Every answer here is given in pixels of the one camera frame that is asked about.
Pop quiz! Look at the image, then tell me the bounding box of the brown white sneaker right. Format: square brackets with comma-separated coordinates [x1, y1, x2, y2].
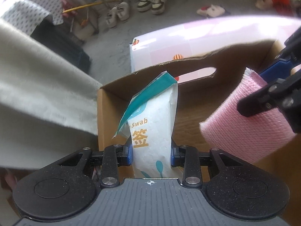
[151, 0, 167, 15]

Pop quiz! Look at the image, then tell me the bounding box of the pink checkered tablecloth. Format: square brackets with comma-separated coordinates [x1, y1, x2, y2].
[117, 16, 300, 91]

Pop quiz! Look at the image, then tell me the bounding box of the brown cardboard box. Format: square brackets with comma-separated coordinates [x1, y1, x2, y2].
[97, 40, 300, 225]

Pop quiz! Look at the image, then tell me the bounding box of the yellow broom handle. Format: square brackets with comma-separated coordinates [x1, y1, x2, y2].
[62, 0, 119, 14]

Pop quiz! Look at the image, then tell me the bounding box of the black white plush toy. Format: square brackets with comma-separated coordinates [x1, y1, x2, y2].
[196, 5, 226, 18]

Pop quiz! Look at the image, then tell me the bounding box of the white cotton swab bag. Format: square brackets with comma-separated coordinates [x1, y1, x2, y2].
[116, 71, 183, 179]

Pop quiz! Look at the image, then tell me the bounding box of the black suitcase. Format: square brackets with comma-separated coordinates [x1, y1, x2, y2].
[31, 19, 91, 73]

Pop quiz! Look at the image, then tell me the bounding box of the pink scrubbing sponge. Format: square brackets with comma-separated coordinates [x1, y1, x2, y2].
[199, 68, 296, 164]

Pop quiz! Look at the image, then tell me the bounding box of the red plastic bag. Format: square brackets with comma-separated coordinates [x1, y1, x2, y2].
[272, 0, 293, 16]

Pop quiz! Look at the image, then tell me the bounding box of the polka dot cloth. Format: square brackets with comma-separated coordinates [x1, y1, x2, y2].
[1, 0, 64, 35]

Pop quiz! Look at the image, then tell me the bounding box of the brown white sneaker left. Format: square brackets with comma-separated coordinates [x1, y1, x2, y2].
[137, 0, 152, 12]

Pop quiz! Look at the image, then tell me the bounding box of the brown white sneaker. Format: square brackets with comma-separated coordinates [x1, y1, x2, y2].
[151, 0, 167, 15]
[137, 0, 152, 12]

